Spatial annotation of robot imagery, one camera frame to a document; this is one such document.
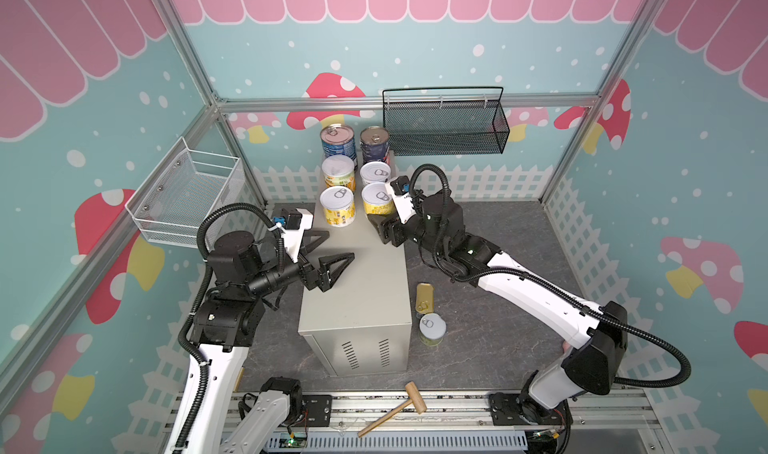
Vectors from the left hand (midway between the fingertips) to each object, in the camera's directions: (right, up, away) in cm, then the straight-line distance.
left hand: (339, 252), depth 61 cm
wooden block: (-30, -35, +18) cm, 50 cm away
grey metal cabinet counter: (+5, -13, -7) cm, 16 cm away
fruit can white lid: (+22, -23, +22) cm, 39 cm away
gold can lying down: (+21, -17, +32) cm, 42 cm away
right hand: (+8, +10, +8) cm, 15 cm away
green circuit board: (-13, -47, +11) cm, 50 cm away
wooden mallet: (+17, -38, +14) cm, 44 cm away
